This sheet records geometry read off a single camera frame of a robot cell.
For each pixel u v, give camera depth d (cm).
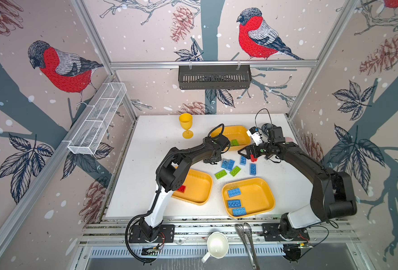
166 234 73
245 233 68
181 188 86
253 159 98
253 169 93
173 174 54
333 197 44
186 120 102
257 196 84
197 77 107
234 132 110
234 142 106
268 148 74
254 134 80
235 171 93
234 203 81
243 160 98
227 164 96
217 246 70
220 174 92
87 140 70
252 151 78
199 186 86
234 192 84
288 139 107
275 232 73
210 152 69
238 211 79
